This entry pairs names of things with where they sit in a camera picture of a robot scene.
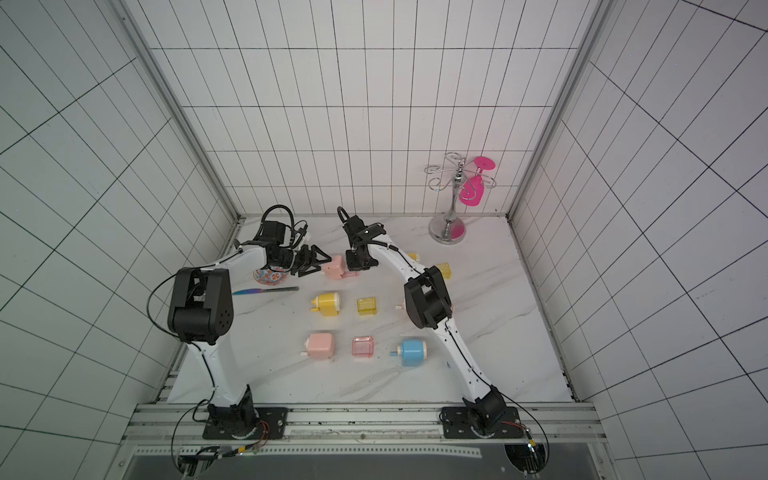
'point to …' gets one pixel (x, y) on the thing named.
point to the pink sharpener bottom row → (319, 345)
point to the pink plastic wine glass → (473, 188)
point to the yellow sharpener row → (327, 303)
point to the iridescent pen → (257, 290)
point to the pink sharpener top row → (335, 269)
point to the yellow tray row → (367, 306)
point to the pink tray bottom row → (363, 346)
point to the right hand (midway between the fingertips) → (360, 259)
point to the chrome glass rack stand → (451, 229)
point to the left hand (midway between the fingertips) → (324, 265)
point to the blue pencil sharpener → (413, 352)
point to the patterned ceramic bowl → (271, 275)
